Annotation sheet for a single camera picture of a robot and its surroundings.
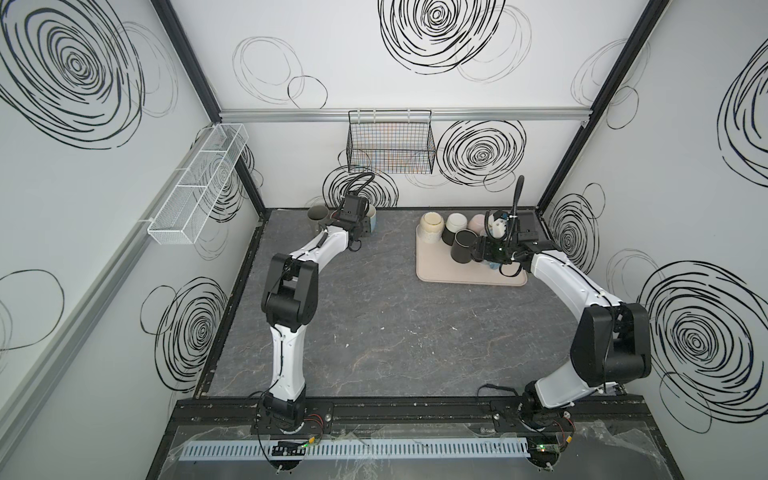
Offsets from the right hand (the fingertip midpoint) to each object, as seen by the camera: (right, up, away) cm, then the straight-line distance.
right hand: (475, 247), depth 90 cm
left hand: (-35, +8, +11) cm, 38 cm away
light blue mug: (-33, +11, +16) cm, 38 cm away
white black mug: (-3, +8, +15) cm, 17 cm away
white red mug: (-41, +9, -11) cm, 43 cm away
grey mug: (-52, +11, +16) cm, 56 cm away
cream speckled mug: (-12, +6, +15) cm, 20 cm away
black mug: (-2, 0, +7) cm, 8 cm away
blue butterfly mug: (+4, +6, -8) cm, 10 cm away
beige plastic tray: (-10, -6, +15) cm, 19 cm away
